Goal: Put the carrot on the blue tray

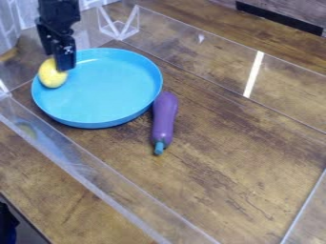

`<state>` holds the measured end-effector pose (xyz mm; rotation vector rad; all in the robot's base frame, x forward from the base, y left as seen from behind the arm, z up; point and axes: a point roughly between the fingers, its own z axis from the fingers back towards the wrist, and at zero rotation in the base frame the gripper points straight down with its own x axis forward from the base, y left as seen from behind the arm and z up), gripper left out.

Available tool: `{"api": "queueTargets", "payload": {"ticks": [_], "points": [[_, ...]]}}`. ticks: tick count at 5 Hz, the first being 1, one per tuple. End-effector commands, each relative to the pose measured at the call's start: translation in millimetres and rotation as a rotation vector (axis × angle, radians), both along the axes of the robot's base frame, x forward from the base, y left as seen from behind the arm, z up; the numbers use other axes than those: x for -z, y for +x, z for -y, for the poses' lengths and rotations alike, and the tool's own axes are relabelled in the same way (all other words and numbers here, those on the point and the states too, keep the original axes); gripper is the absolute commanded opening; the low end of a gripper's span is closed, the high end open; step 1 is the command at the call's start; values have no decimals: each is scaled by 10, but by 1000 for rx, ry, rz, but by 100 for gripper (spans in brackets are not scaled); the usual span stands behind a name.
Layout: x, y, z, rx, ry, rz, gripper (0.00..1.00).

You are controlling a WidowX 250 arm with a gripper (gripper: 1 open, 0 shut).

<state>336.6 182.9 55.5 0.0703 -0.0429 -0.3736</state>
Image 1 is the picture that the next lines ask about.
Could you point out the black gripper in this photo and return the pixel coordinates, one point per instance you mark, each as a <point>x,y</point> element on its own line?
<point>57,15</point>

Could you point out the yellow lemon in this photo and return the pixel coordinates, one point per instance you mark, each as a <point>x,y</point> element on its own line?
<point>50,78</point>

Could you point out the blue round tray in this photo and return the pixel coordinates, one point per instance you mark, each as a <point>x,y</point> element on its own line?
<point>109,89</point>

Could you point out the white brick pattern curtain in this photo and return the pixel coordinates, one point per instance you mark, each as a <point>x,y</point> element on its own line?
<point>20,12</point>

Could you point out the purple toy eggplant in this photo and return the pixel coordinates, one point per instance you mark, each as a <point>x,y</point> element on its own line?
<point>164,108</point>

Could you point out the clear acrylic enclosure wall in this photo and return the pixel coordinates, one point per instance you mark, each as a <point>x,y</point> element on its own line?
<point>240,180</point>

